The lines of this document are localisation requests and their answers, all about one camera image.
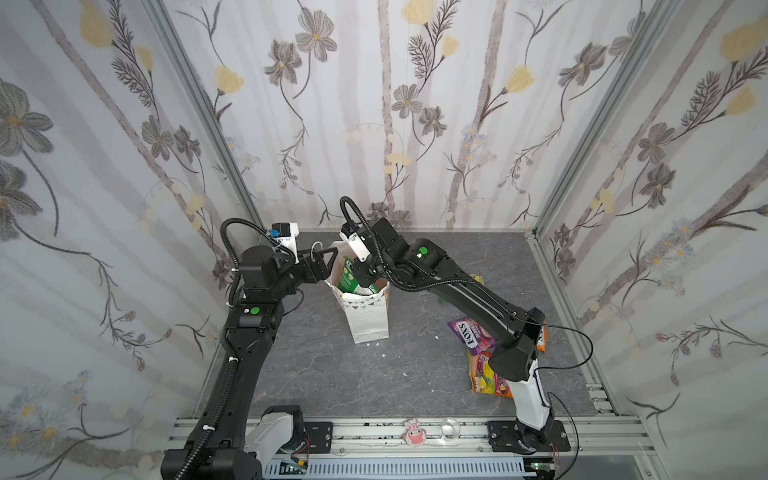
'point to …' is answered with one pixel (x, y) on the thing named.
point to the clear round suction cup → (449, 429)
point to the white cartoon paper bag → (366, 301)
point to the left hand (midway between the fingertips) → (322, 243)
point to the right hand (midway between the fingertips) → (351, 253)
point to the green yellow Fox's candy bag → (479, 279)
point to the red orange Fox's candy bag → (543, 339)
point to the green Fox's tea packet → (348, 282)
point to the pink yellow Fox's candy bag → (483, 379)
